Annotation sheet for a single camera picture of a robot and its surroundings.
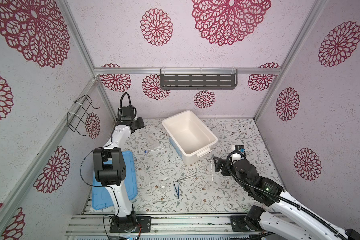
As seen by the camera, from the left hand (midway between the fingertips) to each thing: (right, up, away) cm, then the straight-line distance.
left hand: (140, 124), depth 97 cm
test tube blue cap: (+3, -18, +3) cm, 18 cm away
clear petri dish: (+16, -37, -11) cm, 42 cm away
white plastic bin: (+33, -8, +12) cm, 36 cm away
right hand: (+46, -17, -25) cm, 55 cm away
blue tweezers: (+25, -39, -14) cm, 48 cm away
